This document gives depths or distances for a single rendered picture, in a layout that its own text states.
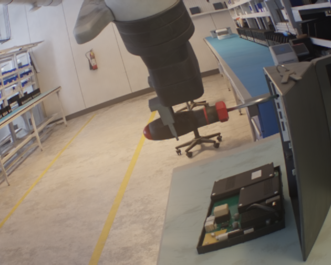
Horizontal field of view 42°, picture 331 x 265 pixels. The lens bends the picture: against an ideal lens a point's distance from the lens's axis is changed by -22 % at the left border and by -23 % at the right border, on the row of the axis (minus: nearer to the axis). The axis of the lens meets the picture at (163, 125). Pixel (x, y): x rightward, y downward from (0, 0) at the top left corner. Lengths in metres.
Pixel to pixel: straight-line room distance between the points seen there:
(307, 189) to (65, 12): 11.79
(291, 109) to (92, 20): 0.21
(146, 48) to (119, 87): 11.46
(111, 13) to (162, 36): 0.06
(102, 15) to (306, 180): 0.27
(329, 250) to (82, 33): 0.38
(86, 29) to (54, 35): 11.78
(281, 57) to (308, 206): 2.18
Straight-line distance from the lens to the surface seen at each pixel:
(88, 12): 0.51
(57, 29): 12.23
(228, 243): 0.65
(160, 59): 0.51
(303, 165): 0.50
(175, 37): 0.50
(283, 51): 2.71
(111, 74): 11.96
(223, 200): 0.82
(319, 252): 0.54
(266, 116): 2.16
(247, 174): 0.86
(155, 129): 0.60
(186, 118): 0.59
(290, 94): 0.48
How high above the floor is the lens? 1.29
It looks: 10 degrees down
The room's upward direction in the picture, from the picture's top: 18 degrees counter-clockwise
